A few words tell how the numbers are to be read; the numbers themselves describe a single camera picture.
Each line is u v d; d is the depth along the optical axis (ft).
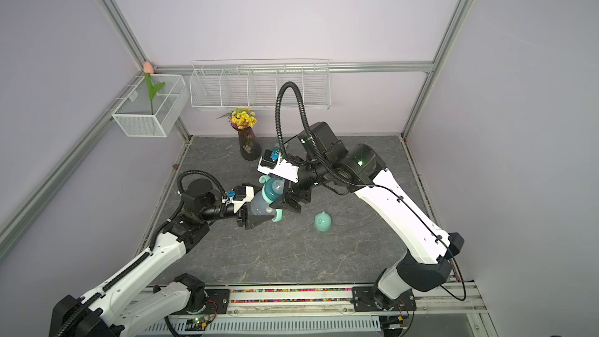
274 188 1.89
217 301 2.42
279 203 1.60
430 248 1.29
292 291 2.53
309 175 1.61
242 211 2.03
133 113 2.54
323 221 2.85
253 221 2.07
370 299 2.42
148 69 2.93
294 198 1.68
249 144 3.44
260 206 2.24
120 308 1.41
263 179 2.17
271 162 1.53
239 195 1.84
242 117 3.08
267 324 5.16
